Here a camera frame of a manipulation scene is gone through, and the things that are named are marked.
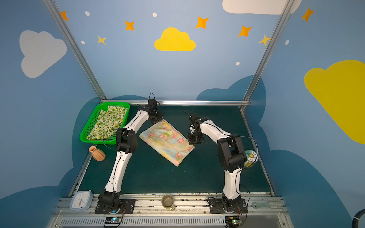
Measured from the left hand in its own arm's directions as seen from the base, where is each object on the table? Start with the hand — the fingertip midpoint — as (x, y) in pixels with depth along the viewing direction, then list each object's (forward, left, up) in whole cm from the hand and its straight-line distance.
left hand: (164, 117), depth 112 cm
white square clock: (-60, +37, +1) cm, 71 cm away
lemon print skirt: (-9, +42, +2) cm, 43 cm away
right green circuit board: (-67, -42, -3) cm, 79 cm away
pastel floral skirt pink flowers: (-23, -4, -1) cm, 23 cm away
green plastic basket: (-17, +51, +4) cm, 54 cm away
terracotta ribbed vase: (-36, +36, +5) cm, 51 cm away
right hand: (-24, -23, +2) cm, 33 cm away
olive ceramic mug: (-59, -8, -1) cm, 60 cm away
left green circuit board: (-68, +19, -2) cm, 71 cm away
